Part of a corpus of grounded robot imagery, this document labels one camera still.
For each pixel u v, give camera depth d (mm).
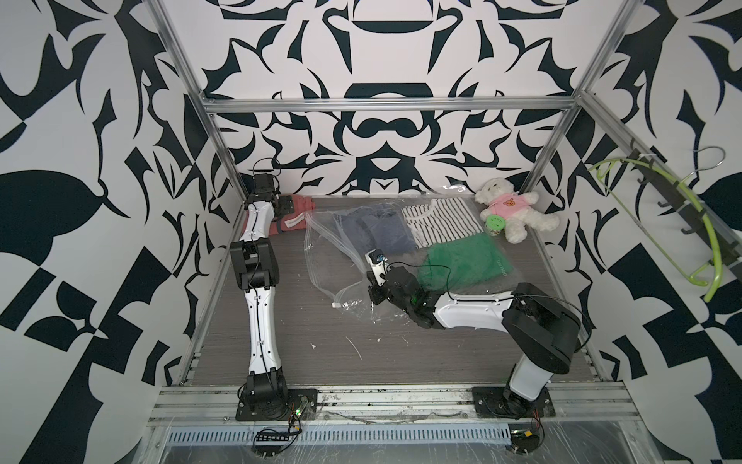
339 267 988
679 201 593
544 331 463
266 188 912
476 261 986
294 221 1092
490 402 739
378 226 1055
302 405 722
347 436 776
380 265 730
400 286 660
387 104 888
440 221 1113
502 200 1096
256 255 720
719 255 526
